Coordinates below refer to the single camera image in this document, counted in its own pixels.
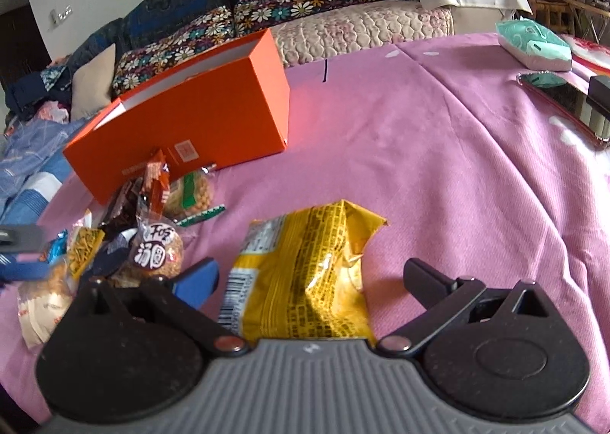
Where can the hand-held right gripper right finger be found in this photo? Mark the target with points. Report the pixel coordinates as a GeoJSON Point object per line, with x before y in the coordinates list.
{"type": "Point", "coordinates": [422, 279]}

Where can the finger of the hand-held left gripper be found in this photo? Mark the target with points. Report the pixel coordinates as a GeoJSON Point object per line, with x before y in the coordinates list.
{"type": "Point", "coordinates": [24, 272]}
{"type": "Point", "coordinates": [21, 237]}

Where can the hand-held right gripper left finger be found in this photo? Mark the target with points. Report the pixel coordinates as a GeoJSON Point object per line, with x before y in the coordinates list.
{"type": "Point", "coordinates": [196, 279]}

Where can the yellow crinkled snack packet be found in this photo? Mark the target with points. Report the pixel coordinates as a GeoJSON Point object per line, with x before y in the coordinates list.
{"type": "Point", "coordinates": [305, 281]}

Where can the orange cardboard box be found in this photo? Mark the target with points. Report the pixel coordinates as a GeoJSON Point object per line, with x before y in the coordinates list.
{"type": "Point", "coordinates": [214, 119]}

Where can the small blue snack packet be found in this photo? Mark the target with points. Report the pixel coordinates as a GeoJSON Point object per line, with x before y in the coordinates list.
{"type": "Point", "coordinates": [55, 248]}

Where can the clear bread packet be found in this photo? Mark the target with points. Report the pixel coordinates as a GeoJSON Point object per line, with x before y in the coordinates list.
{"type": "Point", "coordinates": [43, 305]}

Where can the blue striped blanket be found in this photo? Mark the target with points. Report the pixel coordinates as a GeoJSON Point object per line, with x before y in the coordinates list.
{"type": "Point", "coordinates": [24, 195]}

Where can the round cake clear packet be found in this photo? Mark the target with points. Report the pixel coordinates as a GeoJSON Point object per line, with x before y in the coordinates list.
{"type": "Point", "coordinates": [152, 253]}

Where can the yellow stick snack packet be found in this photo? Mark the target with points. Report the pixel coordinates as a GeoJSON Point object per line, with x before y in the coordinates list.
{"type": "Point", "coordinates": [85, 248]}

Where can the green label peanut packet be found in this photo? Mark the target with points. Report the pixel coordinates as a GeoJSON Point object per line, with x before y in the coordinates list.
{"type": "Point", "coordinates": [190, 195]}

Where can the brown snack packet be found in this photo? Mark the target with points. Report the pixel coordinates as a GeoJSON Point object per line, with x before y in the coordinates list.
{"type": "Point", "coordinates": [121, 210]}

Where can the pink floral tablecloth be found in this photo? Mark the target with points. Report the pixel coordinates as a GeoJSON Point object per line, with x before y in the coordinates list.
{"type": "Point", "coordinates": [429, 176]}

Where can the small orange brown packet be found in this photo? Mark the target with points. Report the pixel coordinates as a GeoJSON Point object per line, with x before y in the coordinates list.
{"type": "Point", "coordinates": [155, 181]}

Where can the dark blue clothes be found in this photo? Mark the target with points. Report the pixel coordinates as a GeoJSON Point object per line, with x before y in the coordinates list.
{"type": "Point", "coordinates": [28, 90]}

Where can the beige pillow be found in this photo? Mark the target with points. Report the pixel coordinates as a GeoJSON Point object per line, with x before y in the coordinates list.
{"type": "Point", "coordinates": [93, 81]}

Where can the smartphone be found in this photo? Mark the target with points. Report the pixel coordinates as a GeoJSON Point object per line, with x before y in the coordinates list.
{"type": "Point", "coordinates": [553, 95]}

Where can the long black box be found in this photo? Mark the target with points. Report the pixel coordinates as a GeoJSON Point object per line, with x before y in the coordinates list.
{"type": "Point", "coordinates": [598, 100]}

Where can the green tissue pack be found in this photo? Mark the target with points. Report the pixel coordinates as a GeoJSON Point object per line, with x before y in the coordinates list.
{"type": "Point", "coordinates": [533, 45]}

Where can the blue patterned sofa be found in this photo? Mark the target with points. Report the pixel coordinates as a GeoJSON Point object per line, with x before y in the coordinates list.
{"type": "Point", "coordinates": [162, 0]}

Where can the red white plastic bag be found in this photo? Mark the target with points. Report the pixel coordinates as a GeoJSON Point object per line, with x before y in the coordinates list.
{"type": "Point", "coordinates": [591, 52]}

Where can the wall socket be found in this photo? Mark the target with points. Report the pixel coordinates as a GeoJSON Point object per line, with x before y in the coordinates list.
{"type": "Point", "coordinates": [61, 16]}

